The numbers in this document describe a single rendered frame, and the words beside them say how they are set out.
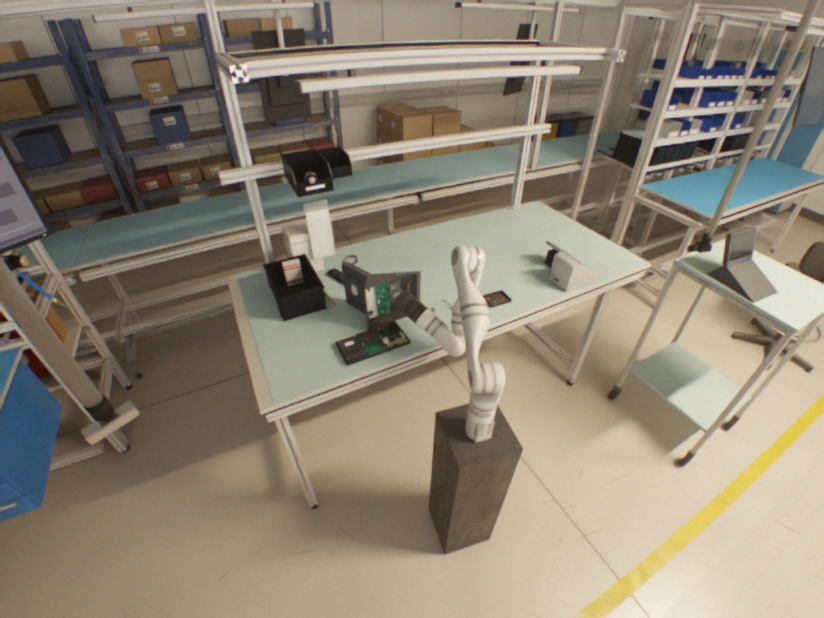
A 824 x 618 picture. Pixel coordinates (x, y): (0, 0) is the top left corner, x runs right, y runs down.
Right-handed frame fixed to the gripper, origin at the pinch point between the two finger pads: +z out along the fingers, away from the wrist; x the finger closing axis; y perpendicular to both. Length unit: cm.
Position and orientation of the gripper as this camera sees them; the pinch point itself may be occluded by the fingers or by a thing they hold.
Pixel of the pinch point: (388, 286)
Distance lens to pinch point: 150.5
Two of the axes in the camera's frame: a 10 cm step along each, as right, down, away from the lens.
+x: -6.1, 7.7, 1.7
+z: -7.5, -6.3, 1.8
